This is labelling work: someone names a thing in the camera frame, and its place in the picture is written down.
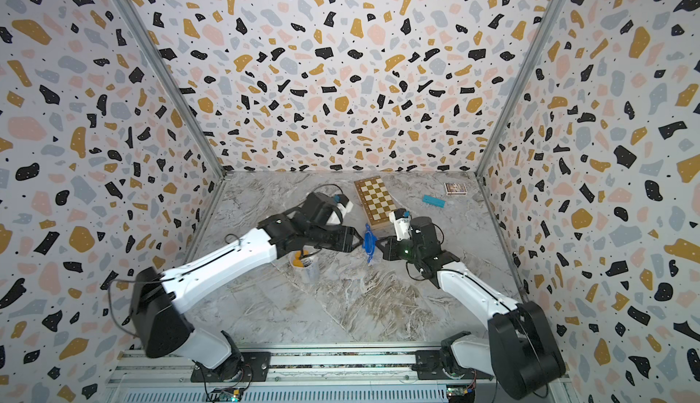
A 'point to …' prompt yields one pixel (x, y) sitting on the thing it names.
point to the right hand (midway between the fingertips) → (377, 243)
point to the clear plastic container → (308, 273)
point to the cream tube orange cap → (298, 263)
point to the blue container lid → (369, 242)
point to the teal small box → (427, 199)
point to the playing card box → (456, 189)
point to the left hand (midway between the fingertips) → (360, 238)
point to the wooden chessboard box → (376, 201)
